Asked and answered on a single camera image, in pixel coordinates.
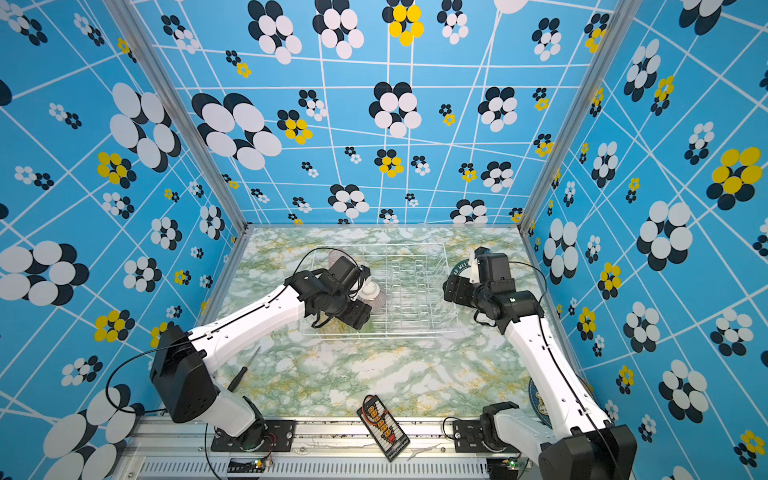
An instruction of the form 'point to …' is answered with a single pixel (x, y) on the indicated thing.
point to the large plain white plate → (472, 271)
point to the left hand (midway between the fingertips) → (361, 310)
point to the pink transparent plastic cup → (334, 256)
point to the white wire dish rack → (410, 288)
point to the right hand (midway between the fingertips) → (459, 287)
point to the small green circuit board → (255, 466)
